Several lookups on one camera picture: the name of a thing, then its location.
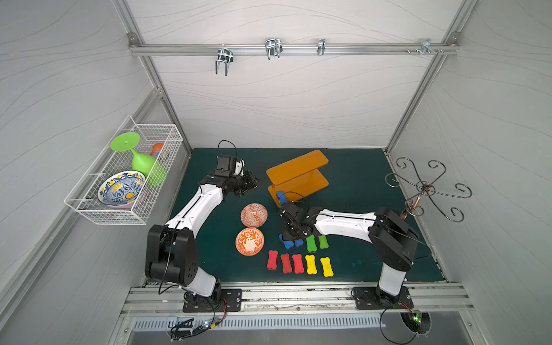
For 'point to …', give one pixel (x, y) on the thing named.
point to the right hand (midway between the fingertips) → (283, 233)
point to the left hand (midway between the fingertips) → (259, 182)
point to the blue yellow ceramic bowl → (121, 189)
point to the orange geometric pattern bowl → (254, 215)
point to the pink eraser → (272, 258)
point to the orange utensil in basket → (158, 146)
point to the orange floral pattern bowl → (249, 241)
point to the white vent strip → (164, 323)
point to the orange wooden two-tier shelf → (300, 175)
